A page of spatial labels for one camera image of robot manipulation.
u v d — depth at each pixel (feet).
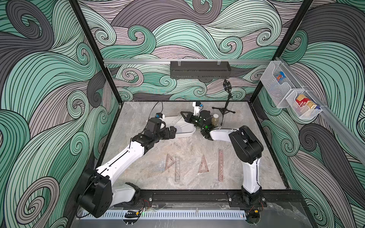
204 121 2.46
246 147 1.75
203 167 2.80
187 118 2.81
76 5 2.32
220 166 2.80
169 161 2.87
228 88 2.94
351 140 1.67
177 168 2.79
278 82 2.73
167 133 2.37
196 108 2.81
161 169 2.75
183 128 3.37
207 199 2.47
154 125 2.02
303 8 2.34
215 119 3.24
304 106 2.12
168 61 3.11
